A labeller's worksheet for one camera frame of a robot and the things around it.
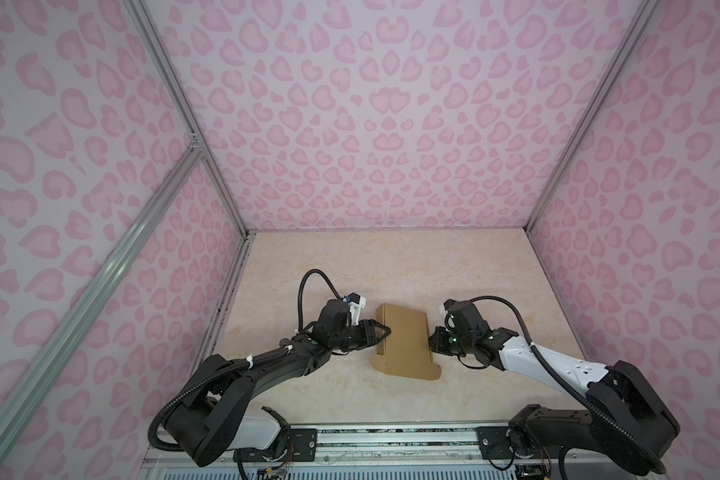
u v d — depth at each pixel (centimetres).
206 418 42
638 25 71
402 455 72
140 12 68
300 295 68
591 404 41
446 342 76
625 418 41
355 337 74
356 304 80
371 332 74
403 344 81
